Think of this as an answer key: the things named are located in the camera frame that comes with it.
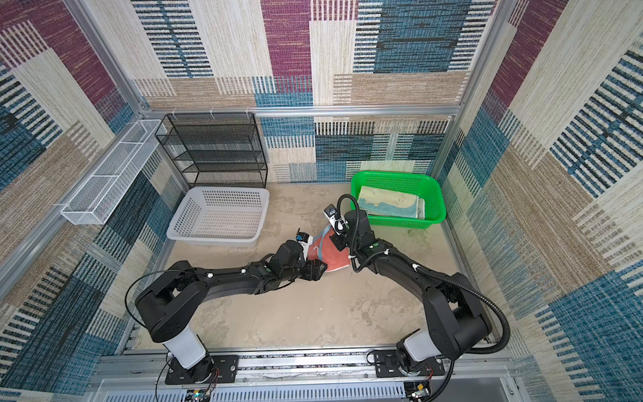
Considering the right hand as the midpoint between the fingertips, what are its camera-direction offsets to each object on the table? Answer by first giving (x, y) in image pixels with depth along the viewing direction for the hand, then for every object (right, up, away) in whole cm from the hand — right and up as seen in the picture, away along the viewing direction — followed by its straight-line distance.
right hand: (336, 226), depth 88 cm
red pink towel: (-5, -8, +1) cm, 9 cm away
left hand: (-5, -12, 0) cm, 13 cm away
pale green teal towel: (+21, +9, +19) cm, 30 cm away
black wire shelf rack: (-52, +32, +23) cm, 65 cm away
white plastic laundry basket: (-48, +3, +20) cm, 52 cm away
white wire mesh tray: (-68, +9, -17) cm, 71 cm away
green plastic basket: (+39, +17, +23) cm, 48 cm away
